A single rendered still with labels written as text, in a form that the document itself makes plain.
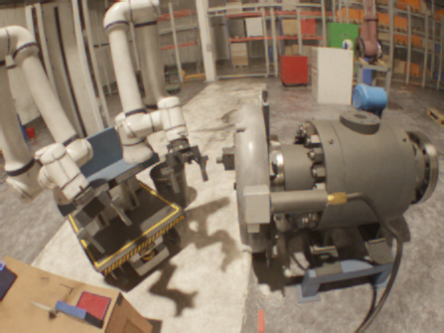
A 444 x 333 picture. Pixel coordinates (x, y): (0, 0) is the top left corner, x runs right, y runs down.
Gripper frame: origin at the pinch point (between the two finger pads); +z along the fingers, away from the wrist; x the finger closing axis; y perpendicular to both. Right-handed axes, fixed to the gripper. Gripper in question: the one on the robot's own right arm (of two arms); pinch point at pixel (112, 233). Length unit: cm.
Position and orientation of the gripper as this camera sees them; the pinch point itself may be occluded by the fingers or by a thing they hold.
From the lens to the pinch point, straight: 78.3
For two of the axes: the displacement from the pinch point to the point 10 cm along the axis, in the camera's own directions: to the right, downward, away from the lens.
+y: -7.0, 1.4, 7.0
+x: -5.2, 5.8, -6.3
